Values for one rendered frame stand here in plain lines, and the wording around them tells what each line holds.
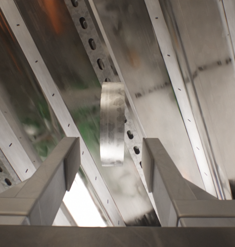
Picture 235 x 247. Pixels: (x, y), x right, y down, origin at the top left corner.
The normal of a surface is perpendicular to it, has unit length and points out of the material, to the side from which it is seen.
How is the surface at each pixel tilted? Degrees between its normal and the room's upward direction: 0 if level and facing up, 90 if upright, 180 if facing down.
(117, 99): 136
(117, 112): 152
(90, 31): 180
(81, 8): 180
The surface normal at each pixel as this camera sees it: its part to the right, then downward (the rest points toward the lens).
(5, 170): 0.00, 0.27
